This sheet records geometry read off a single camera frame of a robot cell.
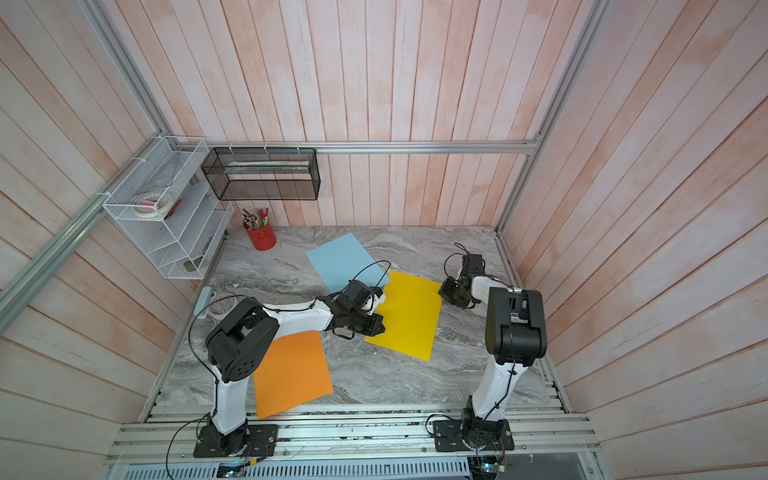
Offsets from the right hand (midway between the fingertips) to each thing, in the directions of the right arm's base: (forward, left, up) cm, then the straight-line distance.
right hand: (442, 291), depth 102 cm
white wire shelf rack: (-5, +74, +30) cm, 80 cm away
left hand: (-17, +20, +1) cm, 26 cm away
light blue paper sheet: (+13, +36, 0) cm, 38 cm away
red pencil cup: (+16, +65, +9) cm, 68 cm away
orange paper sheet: (-29, +46, +2) cm, 54 cm away
